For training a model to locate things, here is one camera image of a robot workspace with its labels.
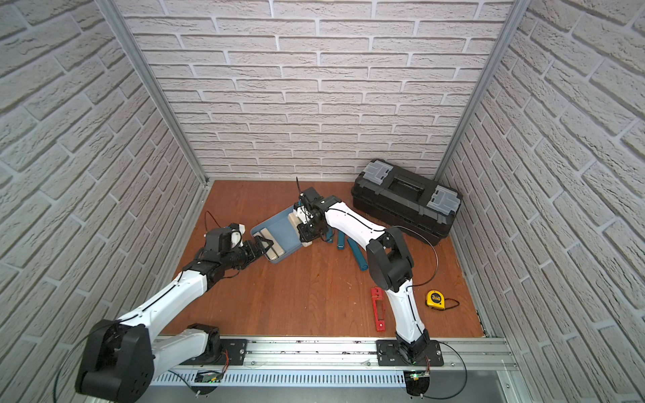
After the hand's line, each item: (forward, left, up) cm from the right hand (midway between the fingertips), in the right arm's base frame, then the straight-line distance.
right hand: (309, 236), depth 91 cm
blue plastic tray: (+10, +12, -8) cm, 17 cm away
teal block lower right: (-10, -20, -6) cm, 23 cm away
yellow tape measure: (-24, -43, -7) cm, 49 cm away
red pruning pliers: (-21, -23, -6) cm, 32 cm away
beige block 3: (+4, +5, +5) cm, 8 cm away
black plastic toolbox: (+9, -35, +8) cm, 37 cm away
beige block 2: (-2, +12, -3) cm, 13 cm away
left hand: (-5, +14, +4) cm, 15 cm away
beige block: (-5, +14, -3) cm, 16 cm away
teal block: (0, -12, -5) cm, 13 cm away
